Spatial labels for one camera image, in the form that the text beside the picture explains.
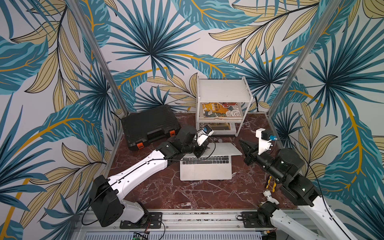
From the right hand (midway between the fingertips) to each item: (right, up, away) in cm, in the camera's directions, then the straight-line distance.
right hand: (233, 145), depth 60 cm
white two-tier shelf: (0, +28, +23) cm, 37 cm away
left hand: (-10, -1, +14) cm, 17 cm away
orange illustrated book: (-2, +19, +34) cm, 39 cm away
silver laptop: (-3, -14, +26) cm, 30 cm away
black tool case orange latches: (-45, +8, +39) cm, 60 cm away
